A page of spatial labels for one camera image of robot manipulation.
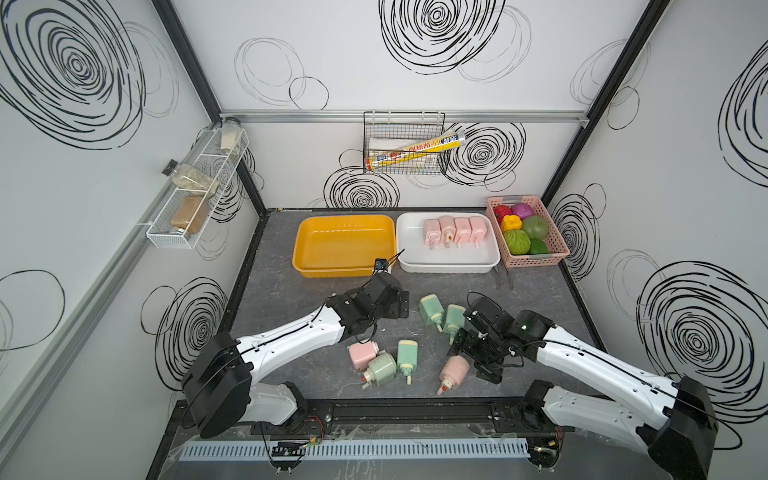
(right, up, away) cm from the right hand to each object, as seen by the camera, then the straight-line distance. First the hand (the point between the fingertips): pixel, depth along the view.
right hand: (456, 365), depth 74 cm
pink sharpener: (+4, +34, +31) cm, 46 cm away
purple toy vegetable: (+34, +42, +38) cm, 66 cm away
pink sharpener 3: (+15, +35, +31) cm, 49 cm away
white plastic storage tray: (-8, +25, +35) cm, 44 cm away
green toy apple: (+35, +36, +31) cm, 59 cm away
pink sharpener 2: (+10, +34, +31) cm, 47 cm away
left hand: (-15, +15, +8) cm, 23 cm away
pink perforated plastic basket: (+40, +27, +30) cm, 56 cm away
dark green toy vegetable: (+27, +31, +28) cm, 50 cm away
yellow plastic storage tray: (-35, +29, +38) cm, 59 cm away
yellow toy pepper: (+28, +37, +34) cm, 58 cm away
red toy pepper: (+26, +42, +38) cm, 62 cm away
